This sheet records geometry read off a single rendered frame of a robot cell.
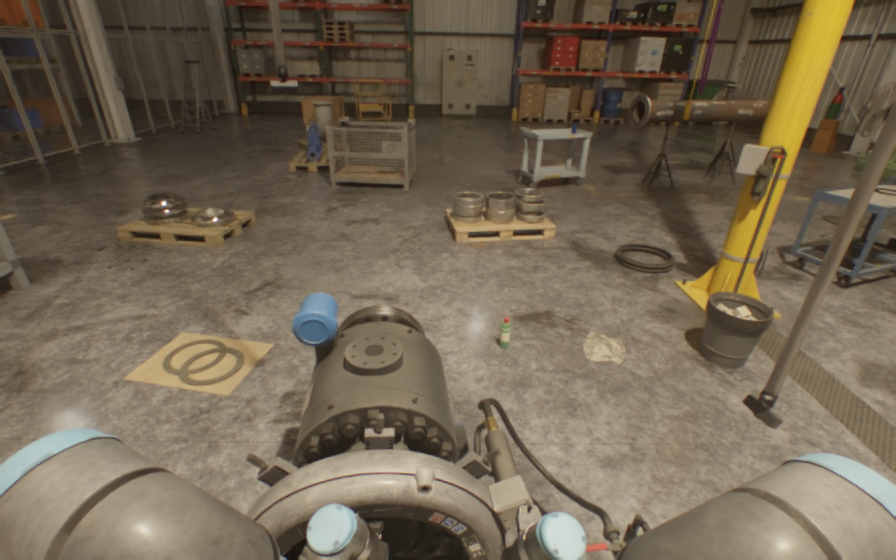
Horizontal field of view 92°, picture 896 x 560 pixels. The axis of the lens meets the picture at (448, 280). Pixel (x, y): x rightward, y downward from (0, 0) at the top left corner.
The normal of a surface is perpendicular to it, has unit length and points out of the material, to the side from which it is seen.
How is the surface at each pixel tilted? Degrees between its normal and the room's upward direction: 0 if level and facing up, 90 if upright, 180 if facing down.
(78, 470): 7
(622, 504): 0
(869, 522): 25
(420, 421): 14
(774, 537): 19
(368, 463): 1
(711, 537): 38
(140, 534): 32
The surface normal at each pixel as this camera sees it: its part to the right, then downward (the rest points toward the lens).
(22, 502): -0.23, -0.49
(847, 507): 0.11, -0.77
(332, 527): -0.12, -0.70
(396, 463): 0.20, -0.87
